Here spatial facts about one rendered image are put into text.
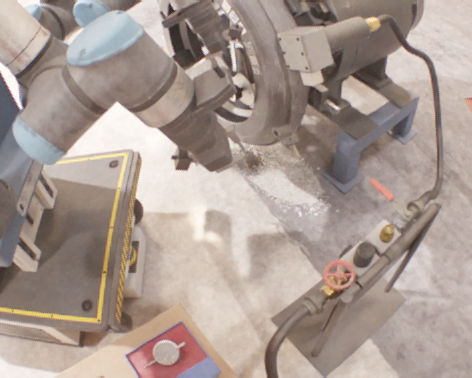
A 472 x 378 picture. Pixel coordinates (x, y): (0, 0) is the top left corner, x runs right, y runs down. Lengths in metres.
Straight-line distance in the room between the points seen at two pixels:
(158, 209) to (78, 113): 1.18
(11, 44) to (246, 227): 1.17
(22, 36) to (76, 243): 0.81
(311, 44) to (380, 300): 0.91
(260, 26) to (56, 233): 0.91
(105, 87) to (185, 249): 1.09
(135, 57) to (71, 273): 0.85
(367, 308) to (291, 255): 0.37
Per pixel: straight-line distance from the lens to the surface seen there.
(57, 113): 0.45
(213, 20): 0.86
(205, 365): 0.66
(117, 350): 0.84
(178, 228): 1.51
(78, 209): 1.29
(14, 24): 0.55
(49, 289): 1.18
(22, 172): 0.90
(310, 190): 1.57
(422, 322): 1.39
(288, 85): 1.01
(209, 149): 0.56
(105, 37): 0.41
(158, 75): 0.45
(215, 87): 0.49
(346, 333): 1.29
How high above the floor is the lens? 1.23
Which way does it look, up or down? 51 degrees down
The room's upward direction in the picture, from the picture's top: 8 degrees counter-clockwise
